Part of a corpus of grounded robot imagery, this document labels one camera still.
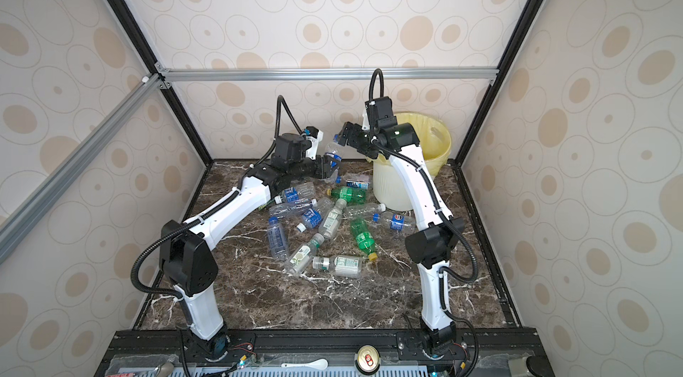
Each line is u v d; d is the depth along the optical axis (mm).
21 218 521
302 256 853
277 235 904
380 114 613
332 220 947
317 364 709
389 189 947
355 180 1124
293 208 1007
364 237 896
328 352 730
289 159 648
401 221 941
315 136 742
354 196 1029
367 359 625
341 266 838
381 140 575
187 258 473
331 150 824
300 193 1029
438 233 506
